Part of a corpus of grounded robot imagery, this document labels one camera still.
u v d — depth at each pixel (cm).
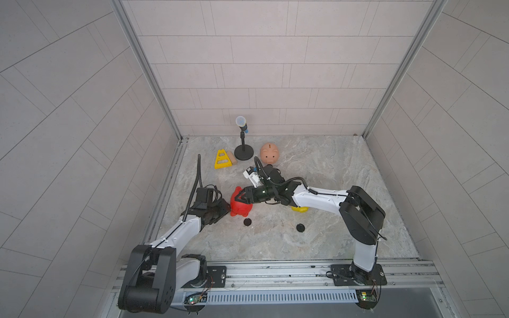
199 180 79
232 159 105
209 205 70
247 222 85
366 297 68
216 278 71
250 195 71
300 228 83
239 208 81
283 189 66
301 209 82
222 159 106
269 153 99
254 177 76
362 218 46
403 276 73
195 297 63
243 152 108
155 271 40
